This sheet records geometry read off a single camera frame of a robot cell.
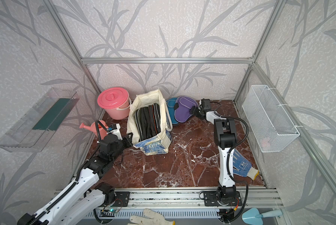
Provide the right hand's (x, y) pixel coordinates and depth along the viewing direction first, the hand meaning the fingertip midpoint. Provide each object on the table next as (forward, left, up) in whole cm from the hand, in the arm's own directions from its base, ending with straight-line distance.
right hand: (193, 110), depth 110 cm
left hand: (-31, +37, +16) cm, 51 cm away
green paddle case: (-17, +38, +16) cm, 45 cm away
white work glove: (-68, +26, -2) cm, 73 cm away
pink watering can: (-24, +61, +7) cm, 66 cm away
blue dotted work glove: (-43, -27, -3) cm, 51 cm away
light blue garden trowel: (-67, -24, -3) cm, 71 cm away
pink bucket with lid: (-5, +55, +16) cm, 57 cm away
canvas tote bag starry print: (-34, +24, +9) cm, 42 cm away
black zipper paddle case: (-27, +32, +13) cm, 44 cm away
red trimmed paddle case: (-25, +26, +13) cm, 38 cm away
